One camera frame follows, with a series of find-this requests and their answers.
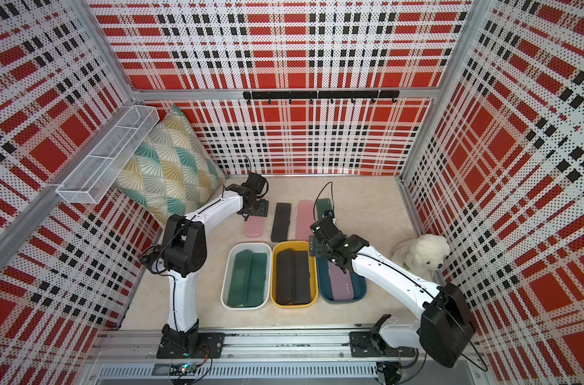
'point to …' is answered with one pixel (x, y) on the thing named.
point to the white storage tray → (254, 248)
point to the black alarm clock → (154, 261)
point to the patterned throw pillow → (173, 173)
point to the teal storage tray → (358, 284)
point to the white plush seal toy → (422, 254)
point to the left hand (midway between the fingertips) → (259, 208)
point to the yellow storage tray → (294, 245)
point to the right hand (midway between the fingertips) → (327, 242)
